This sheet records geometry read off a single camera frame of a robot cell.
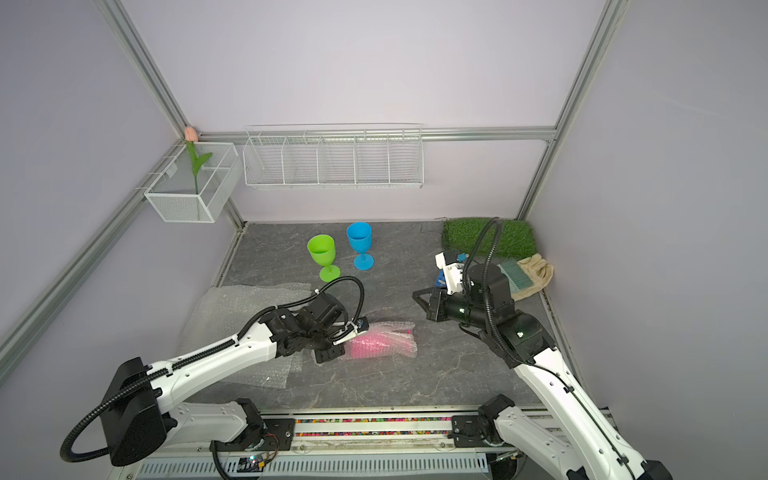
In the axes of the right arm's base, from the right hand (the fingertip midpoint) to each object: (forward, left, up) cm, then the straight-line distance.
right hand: (414, 293), depth 67 cm
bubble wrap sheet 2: (+11, +59, -29) cm, 67 cm away
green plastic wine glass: (+27, +28, -17) cm, 43 cm away
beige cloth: (+26, -48, -29) cm, 62 cm away
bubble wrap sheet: (0, +6, -18) cm, 19 cm away
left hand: (-3, +20, -19) cm, 28 cm away
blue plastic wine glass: (+32, +16, -16) cm, 39 cm away
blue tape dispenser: (+20, -11, -26) cm, 34 cm away
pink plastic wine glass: (-4, +8, -19) cm, 21 cm away
